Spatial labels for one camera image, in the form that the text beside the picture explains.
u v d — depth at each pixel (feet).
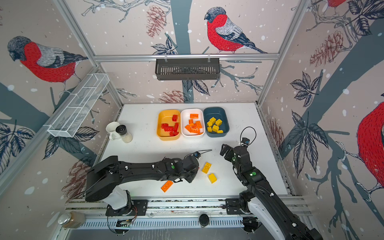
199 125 3.38
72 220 2.09
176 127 3.42
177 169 2.04
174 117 3.61
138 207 2.40
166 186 2.62
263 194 1.67
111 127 3.12
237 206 2.40
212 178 2.65
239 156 1.96
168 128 3.40
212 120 3.50
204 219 2.04
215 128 3.40
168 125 3.51
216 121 3.50
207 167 2.83
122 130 3.03
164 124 3.48
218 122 3.49
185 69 3.51
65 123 2.31
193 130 3.40
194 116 3.64
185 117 3.62
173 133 3.30
